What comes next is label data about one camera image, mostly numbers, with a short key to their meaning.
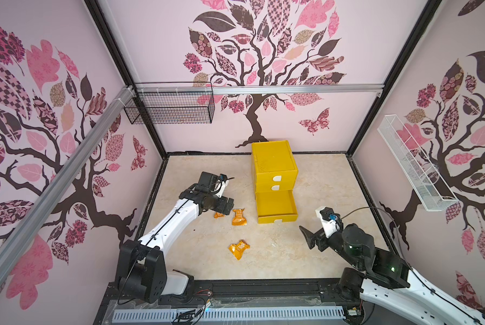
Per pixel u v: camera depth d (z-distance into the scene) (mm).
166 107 1422
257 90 984
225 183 777
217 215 929
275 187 900
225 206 755
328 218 561
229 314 699
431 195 723
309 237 605
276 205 955
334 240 591
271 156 897
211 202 698
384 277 475
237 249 833
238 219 923
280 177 853
